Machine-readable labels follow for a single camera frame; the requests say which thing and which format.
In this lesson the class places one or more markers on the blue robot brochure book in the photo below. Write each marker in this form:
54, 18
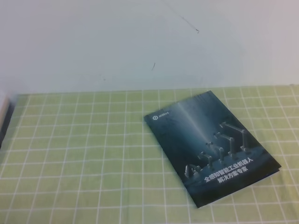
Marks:
211, 151

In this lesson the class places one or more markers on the white board at left edge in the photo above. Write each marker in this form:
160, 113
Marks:
6, 109

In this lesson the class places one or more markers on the green checked tablecloth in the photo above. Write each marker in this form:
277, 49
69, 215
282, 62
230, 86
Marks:
89, 158

